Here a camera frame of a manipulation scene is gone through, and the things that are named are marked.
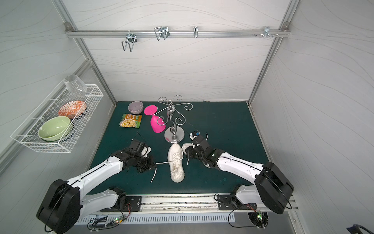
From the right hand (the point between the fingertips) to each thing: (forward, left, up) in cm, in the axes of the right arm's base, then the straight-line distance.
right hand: (185, 149), depth 83 cm
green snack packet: (+25, +43, -7) cm, 51 cm away
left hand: (-9, +15, -4) cm, 19 cm away
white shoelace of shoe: (-6, +11, -6) cm, 14 cm away
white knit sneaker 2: (+5, +1, -8) cm, 9 cm away
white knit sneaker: (-4, +6, -4) cm, 9 cm away
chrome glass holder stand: (+14, +9, -7) cm, 18 cm away
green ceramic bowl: (-6, +55, +27) cm, 61 cm away
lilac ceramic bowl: (+36, +42, -4) cm, 55 cm away
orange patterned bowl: (+7, +56, +25) cm, 62 cm away
